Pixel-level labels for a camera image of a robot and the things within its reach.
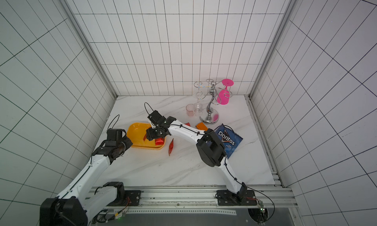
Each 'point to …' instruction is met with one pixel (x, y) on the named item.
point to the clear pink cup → (190, 108)
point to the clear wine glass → (199, 107)
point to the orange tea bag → (201, 126)
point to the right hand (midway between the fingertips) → (145, 138)
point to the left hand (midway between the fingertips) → (128, 144)
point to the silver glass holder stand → (215, 94)
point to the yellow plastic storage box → (136, 132)
